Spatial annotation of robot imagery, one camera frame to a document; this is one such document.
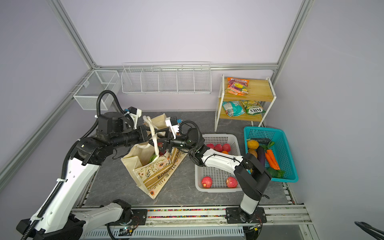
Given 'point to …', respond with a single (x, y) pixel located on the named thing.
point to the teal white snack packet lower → (233, 108)
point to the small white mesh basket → (99, 81)
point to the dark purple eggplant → (261, 155)
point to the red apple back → (231, 182)
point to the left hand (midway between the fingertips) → (156, 134)
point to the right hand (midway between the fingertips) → (150, 139)
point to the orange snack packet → (237, 86)
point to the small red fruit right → (226, 147)
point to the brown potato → (253, 151)
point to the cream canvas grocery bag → (153, 169)
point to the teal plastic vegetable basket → (280, 150)
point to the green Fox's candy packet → (252, 107)
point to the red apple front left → (206, 182)
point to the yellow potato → (252, 144)
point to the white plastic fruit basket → (231, 139)
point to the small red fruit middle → (218, 147)
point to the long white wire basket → (166, 78)
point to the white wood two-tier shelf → (244, 99)
